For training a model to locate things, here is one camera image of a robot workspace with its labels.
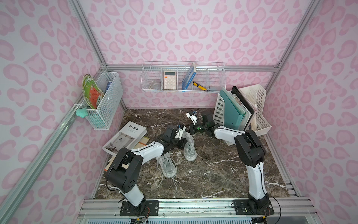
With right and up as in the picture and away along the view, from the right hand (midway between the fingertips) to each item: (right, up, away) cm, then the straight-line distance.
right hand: (181, 129), depth 92 cm
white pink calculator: (-7, +33, +3) cm, 34 cm away
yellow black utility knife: (+13, +29, +6) cm, 33 cm away
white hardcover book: (-38, -6, +5) cm, 39 cm away
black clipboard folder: (+35, +25, -2) cm, 43 cm away
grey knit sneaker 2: (-8, -21, -8) cm, 24 cm away
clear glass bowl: (-18, +30, +2) cm, 34 cm away
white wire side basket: (-46, +29, -2) cm, 54 cm away
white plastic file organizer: (+54, +25, +9) cm, 60 cm away
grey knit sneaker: (+6, -15, -3) cm, 16 cm away
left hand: (+3, -6, -1) cm, 7 cm away
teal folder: (+29, +10, -15) cm, 35 cm away
